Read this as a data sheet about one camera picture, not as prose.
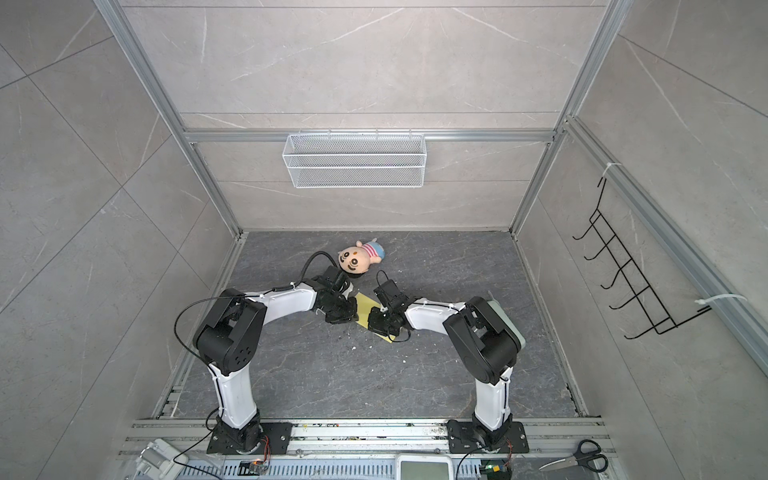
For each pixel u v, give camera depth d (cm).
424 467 66
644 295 64
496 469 70
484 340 53
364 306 87
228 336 51
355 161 101
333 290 81
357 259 101
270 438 73
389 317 73
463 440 73
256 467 70
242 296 55
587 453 71
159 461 69
